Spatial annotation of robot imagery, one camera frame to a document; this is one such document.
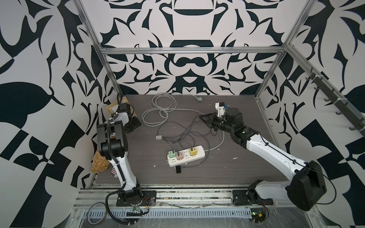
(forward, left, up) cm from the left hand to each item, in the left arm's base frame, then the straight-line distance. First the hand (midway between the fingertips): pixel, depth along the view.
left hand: (132, 125), depth 101 cm
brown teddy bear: (-29, +11, +7) cm, 31 cm away
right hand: (-13, -43, +26) cm, 51 cm away
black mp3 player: (-31, -31, -1) cm, 44 cm away
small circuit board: (-54, -70, -3) cm, 89 cm away
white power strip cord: (+20, -19, -1) cm, 28 cm away
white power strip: (-24, -37, +1) cm, 44 cm away
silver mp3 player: (-11, -19, 0) cm, 22 cm away
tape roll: (-50, +9, -2) cm, 51 cm away
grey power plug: (+22, -50, +2) cm, 54 cm away
